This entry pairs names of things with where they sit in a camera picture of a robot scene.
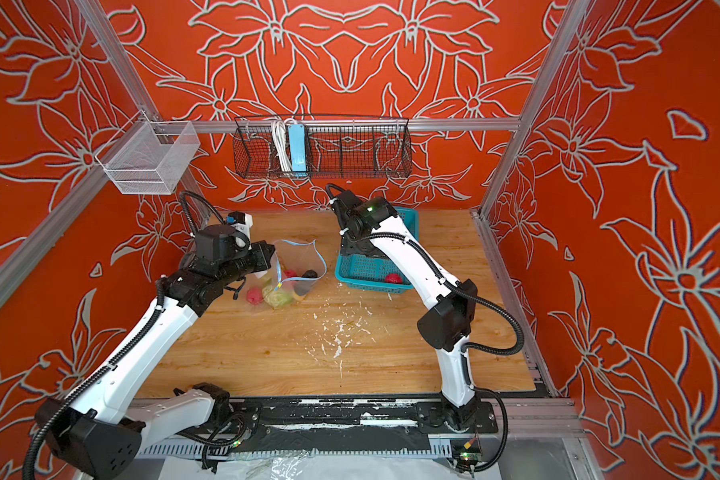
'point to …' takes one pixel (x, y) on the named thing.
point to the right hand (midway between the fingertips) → (360, 249)
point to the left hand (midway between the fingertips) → (273, 244)
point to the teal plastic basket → (371, 274)
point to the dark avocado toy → (310, 274)
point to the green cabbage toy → (276, 298)
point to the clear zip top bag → (289, 255)
